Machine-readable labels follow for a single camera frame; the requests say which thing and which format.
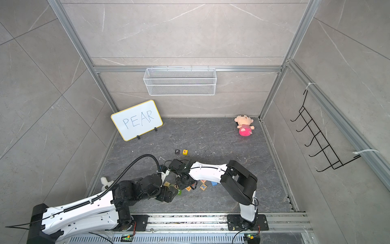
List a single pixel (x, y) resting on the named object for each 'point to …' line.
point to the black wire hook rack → (327, 150)
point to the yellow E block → (185, 152)
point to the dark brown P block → (177, 151)
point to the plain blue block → (214, 183)
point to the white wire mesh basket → (180, 81)
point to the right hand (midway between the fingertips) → (185, 184)
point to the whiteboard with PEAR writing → (137, 120)
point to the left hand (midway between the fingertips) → (174, 188)
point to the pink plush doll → (244, 121)
